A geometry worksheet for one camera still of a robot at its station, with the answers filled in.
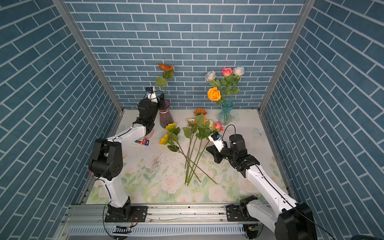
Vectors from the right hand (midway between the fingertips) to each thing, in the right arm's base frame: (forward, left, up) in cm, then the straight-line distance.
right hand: (209, 148), depth 79 cm
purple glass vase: (+27, +32, -9) cm, 43 cm away
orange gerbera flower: (+36, +8, -8) cm, 37 cm away
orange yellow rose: (+24, 0, +18) cm, 30 cm away
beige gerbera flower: (+28, +14, -12) cm, 34 cm away
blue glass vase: (+34, -11, -10) cm, 37 cm away
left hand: (+28, +29, +13) cm, 43 cm away
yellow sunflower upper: (+22, +28, -13) cm, 38 cm away
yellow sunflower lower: (+11, +29, -12) cm, 33 cm away
